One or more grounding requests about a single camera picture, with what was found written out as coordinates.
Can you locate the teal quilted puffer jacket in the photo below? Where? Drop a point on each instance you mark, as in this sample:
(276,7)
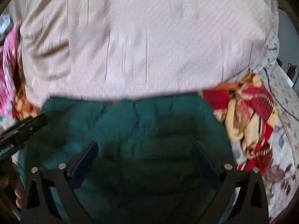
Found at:
(144,199)

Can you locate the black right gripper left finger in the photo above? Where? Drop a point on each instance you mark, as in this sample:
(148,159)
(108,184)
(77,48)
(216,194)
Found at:
(46,190)

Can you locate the black charger plug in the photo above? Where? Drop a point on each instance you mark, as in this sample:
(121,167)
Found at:
(292,70)

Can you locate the pink penguin print blanket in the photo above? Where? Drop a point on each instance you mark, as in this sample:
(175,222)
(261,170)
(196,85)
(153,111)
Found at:
(8,65)

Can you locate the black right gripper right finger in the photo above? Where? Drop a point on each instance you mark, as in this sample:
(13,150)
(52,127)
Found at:
(240,195)

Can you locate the white floral plush blanket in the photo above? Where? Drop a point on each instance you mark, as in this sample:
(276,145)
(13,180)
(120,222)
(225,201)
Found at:
(279,174)

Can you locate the beige patterned quilt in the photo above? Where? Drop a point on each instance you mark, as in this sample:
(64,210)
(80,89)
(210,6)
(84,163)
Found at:
(116,49)

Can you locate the red yellow orange cloth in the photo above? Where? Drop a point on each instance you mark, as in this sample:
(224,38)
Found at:
(250,118)

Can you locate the person's left hand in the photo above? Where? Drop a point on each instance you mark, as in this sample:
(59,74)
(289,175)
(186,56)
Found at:
(10,178)

